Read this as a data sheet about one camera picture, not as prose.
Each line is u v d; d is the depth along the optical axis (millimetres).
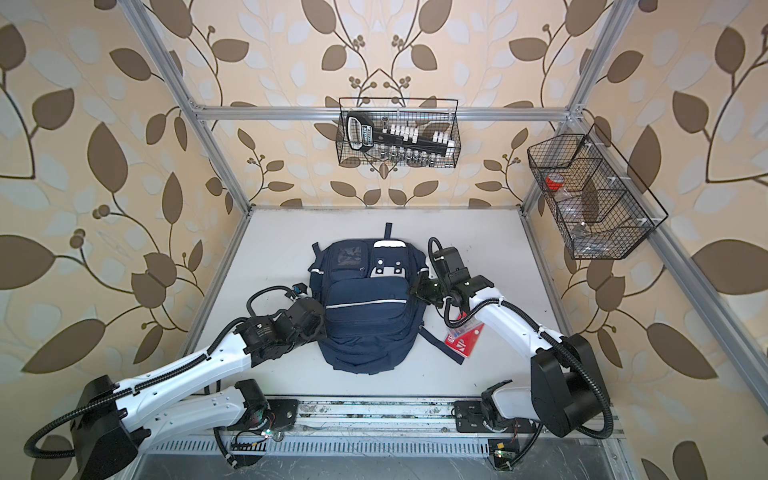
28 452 385
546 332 452
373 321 804
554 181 884
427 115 911
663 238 587
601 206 737
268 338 550
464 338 865
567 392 412
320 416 755
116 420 400
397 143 848
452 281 652
